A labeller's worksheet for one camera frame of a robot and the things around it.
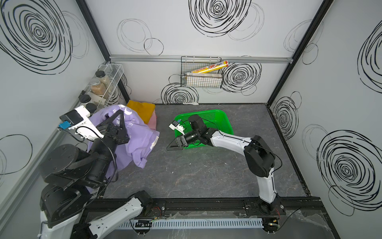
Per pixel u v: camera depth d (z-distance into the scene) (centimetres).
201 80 87
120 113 44
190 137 72
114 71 96
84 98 62
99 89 71
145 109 107
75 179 29
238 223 77
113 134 36
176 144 68
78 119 34
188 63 96
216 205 76
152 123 105
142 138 49
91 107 61
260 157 50
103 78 74
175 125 73
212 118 113
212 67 89
